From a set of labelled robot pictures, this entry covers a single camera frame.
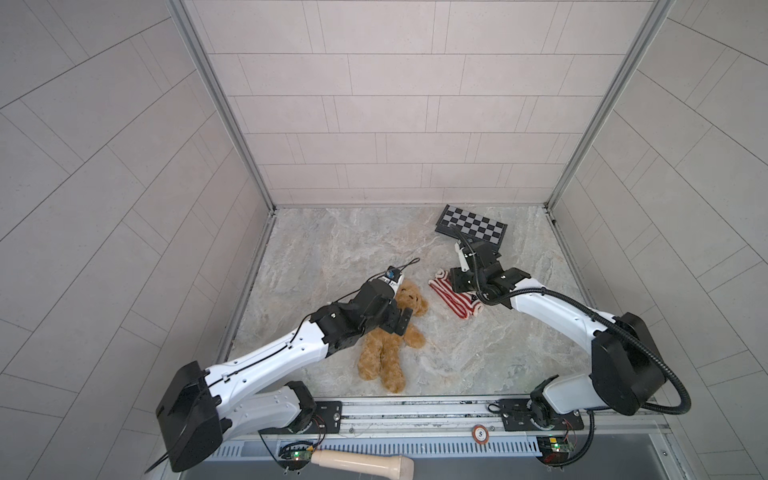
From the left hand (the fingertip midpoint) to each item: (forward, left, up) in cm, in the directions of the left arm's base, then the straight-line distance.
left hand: (405, 303), depth 77 cm
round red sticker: (-27, -18, -12) cm, 35 cm away
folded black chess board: (+35, -26, -11) cm, 45 cm away
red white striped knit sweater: (+5, -18, -11) cm, 22 cm away
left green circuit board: (-31, +24, -10) cm, 41 cm away
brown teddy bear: (-10, +6, -7) cm, 14 cm away
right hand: (+11, -14, -5) cm, 18 cm away
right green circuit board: (-30, -34, -13) cm, 47 cm away
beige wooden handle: (-33, +4, -8) cm, 34 cm away
